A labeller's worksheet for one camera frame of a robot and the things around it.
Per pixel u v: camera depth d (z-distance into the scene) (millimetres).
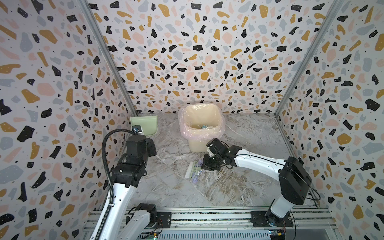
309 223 761
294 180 450
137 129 593
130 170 461
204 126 987
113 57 887
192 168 898
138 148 484
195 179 856
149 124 749
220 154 659
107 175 423
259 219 733
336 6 711
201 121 992
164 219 734
